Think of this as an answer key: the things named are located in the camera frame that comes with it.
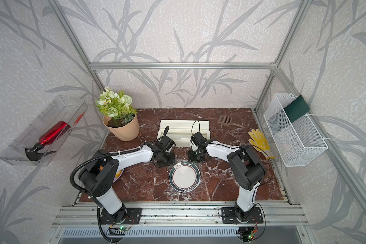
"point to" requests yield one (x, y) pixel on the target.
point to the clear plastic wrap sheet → (199, 166)
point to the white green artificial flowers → (116, 105)
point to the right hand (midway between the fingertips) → (188, 159)
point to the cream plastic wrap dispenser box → (180, 131)
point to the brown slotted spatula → (227, 120)
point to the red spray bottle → (33, 153)
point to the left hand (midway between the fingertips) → (175, 163)
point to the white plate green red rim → (184, 177)
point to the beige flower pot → (125, 129)
